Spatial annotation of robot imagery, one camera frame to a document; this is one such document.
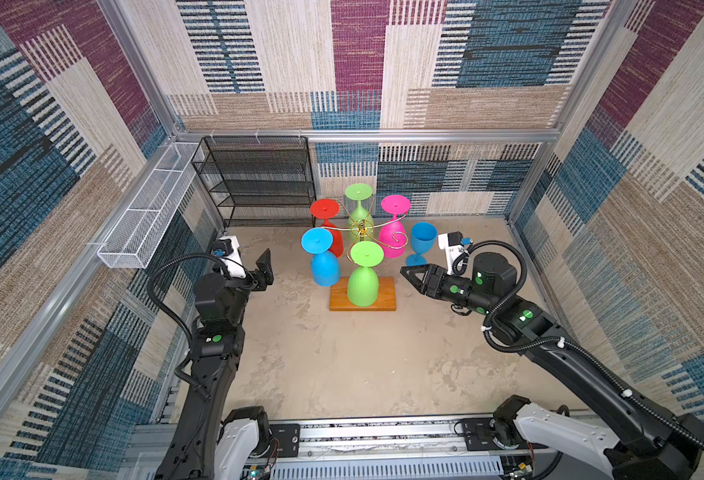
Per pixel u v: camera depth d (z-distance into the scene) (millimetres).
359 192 813
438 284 592
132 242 807
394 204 776
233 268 623
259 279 662
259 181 1108
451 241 627
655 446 381
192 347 538
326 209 777
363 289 731
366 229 760
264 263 660
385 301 948
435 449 730
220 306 542
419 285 622
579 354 457
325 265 769
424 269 623
